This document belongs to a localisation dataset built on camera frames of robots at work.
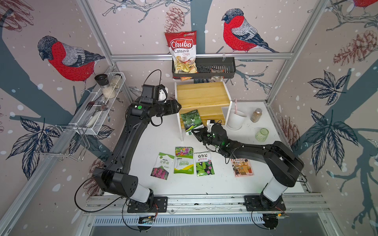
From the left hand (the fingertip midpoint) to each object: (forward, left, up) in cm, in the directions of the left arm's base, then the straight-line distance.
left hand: (178, 104), depth 74 cm
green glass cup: (-1, -53, -29) cm, 60 cm away
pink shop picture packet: (-21, -37, -33) cm, 54 cm away
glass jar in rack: (+19, +39, 0) cm, 44 cm away
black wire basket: (+44, -20, -7) cm, 49 cm away
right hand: (-6, -6, -16) cm, 18 cm away
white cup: (+6, -36, -23) cm, 43 cm away
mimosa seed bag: (-19, -14, -34) cm, 41 cm away
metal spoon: (-4, +37, +1) cm, 37 cm away
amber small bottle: (+14, -53, -27) cm, 61 cm away
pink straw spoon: (+17, -38, -23) cm, 47 cm away
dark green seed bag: (+2, -7, -17) cm, 18 cm away
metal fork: (-2, +43, +2) cm, 43 cm away
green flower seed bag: (-17, -2, -32) cm, 37 cm away
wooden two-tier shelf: (+4, -18, 0) cm, 18 cm away
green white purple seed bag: (-20, +11, -33) cm, 40 cm away
